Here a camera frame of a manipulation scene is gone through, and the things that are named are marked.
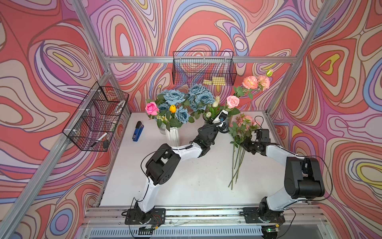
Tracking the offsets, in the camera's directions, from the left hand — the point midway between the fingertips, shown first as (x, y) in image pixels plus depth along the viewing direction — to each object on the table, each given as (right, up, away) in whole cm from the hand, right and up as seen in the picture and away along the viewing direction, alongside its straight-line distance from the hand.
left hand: (223, 111), depth 81 cm
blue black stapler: (-57, -12, +26) cm, 64 cm away
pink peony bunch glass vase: (+17, -8, +18) cm, 26 cm away
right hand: (+14, -21, +14) cm, 29 cm away
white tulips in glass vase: (-5, +1, +5) cm, 8 cm away
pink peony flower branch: (+16, -11, +18) cm, 26 cm away
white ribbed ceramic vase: (-29, -15, +6) cm, 33 cm away
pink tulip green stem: (+9, -36, +8) cm, 37 cm away
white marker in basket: (-63, -13, -6) cm, 64 cm away
